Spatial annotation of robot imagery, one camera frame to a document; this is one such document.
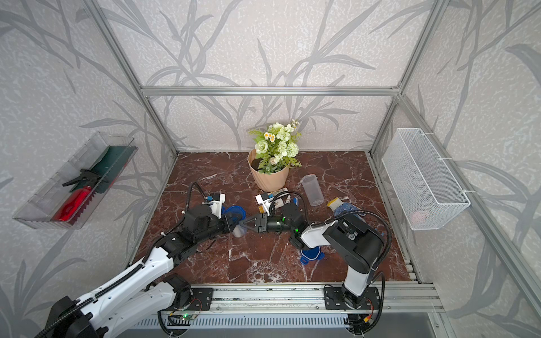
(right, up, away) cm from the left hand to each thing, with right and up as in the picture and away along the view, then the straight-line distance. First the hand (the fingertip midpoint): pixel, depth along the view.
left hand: (243, 219), depth 78 cm
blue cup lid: (+26, -16, +6) cm, 31 cm away
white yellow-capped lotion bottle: (+12, +10, +2) cm, 16 cm away
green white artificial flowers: (+12, +27, +6) cm, 31 cm away
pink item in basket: (+62, +3, -7) cm, 62 cm away
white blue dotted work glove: (+41, +1, +18) cm, 45 cm away
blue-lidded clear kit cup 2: (+30, +9, +23) cm, 39 cm away
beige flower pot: (+8, +13, +15) cm, 22 cm away
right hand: (+1, -1, -4) cm, 5 cm away
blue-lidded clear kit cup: (-2, +2, +3) cm, 5 cm away
